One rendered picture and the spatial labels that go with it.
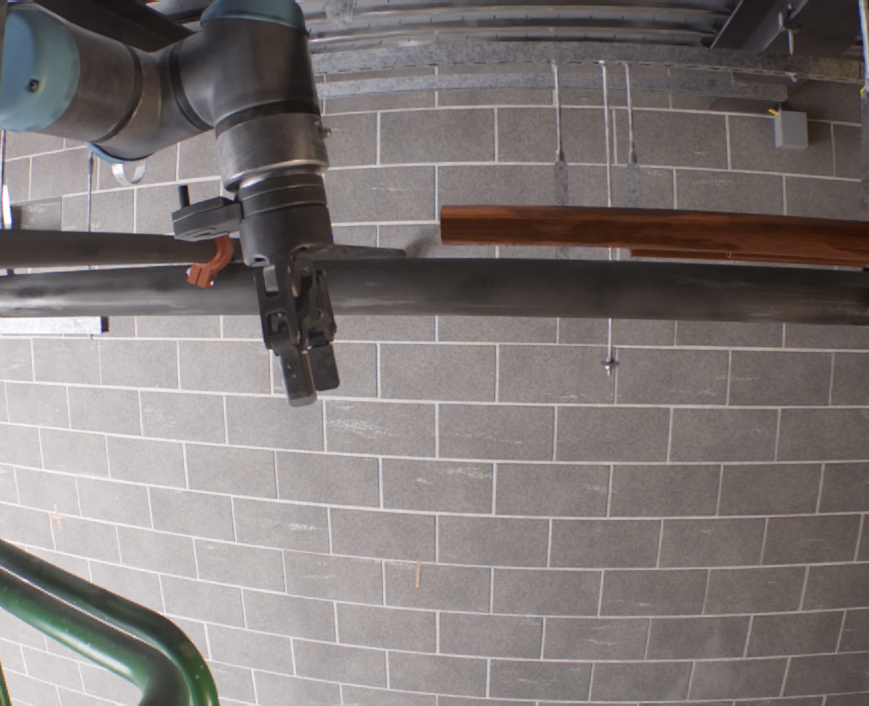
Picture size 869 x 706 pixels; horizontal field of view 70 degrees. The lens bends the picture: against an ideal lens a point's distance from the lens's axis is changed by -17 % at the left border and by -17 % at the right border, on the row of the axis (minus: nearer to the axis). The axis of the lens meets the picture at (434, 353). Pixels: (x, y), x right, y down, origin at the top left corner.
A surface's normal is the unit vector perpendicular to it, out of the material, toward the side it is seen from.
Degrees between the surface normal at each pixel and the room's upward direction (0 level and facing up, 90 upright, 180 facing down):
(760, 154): 90
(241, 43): 87
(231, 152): 93
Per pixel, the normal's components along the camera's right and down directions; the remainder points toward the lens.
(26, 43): -0.18, 0.15
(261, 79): 0.16, 0.04
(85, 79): 0.93, 0.29
